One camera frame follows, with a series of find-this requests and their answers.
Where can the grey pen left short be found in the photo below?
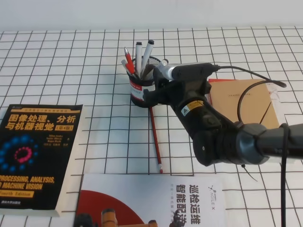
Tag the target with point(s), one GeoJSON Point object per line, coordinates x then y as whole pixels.
{"type": "Point", "coordinates": [129, 67]}

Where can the grey marker pen leaning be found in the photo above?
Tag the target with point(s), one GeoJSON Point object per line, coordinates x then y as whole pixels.
{"type": "Point", "coordinates": [146, 56]}

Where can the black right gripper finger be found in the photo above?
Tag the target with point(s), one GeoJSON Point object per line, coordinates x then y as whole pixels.
{"type": "Point", "coordinates": [153, 98]}

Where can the white book under notebook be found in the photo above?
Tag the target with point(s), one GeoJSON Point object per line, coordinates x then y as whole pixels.
{"type": "Point", "coordinates": [275, 91]}

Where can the black image processing textbook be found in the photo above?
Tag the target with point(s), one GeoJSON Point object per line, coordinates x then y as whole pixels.
{"type": "Point", "coordinates": [37, 146]}

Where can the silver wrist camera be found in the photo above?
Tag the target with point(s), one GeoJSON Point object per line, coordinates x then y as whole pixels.
{"type": "Point", "coordinates": [187, 72]}

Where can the grey marker pen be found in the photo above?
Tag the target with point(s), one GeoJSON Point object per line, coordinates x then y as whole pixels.
{"type": "Point", "coordinates": [149, 75]}
{"type": "Point", "coordinates": [146, 56]}
{"type": "Point", "coordinates": [138, 58]}

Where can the white robot brochure book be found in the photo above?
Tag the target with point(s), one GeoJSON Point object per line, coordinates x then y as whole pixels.
{"type": "Point", "coordinates": [108, 200]}

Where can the brown kraft notebook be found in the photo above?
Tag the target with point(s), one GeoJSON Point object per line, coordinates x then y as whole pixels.
{"type": "Point", "coordinates": [251, 104]}

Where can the black mesh pen holder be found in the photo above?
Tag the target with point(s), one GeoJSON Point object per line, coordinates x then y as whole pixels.
{"type": "Point", "coordinates": [139, 85]}

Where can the red pencil with eraser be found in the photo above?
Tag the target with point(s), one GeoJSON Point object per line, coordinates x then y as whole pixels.
{"type": "Point", "coordinates": [156, 141]}

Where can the grey marker pen upright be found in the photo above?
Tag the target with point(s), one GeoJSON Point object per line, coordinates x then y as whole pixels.
{"type": "Point", "coordinates": [138, 58]}

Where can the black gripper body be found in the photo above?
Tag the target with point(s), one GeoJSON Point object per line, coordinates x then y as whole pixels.
{"type": "Point", "coordinates": [199, 118]}

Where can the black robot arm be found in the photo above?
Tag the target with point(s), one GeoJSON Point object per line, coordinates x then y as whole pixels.
{"type": "Point", "coordinates": [254, 144]}

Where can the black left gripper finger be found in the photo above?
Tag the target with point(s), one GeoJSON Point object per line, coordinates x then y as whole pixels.
{"type": "Point", "coordinates": [159, 80]}

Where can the red ballpoint pen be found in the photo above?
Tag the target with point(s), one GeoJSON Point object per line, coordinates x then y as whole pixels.
{"type": "Point", "coordinates": [127, 55]}

